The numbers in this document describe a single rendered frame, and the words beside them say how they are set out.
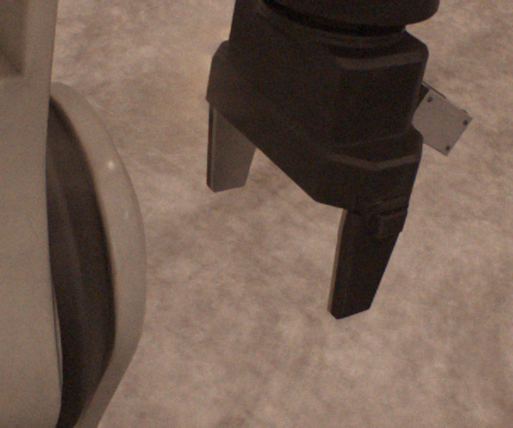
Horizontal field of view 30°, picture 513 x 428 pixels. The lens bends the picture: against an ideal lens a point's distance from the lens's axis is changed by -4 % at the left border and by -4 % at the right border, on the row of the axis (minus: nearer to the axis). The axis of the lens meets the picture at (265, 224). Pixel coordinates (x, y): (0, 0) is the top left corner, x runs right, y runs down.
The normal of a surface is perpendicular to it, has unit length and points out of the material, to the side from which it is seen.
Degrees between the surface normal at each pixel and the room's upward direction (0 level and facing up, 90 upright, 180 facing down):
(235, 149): 78
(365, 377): 0
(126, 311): 72
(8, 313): 66
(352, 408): 0
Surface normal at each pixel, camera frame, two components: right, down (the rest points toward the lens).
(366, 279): 0.54, 0.55
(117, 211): 0.53, -0.07
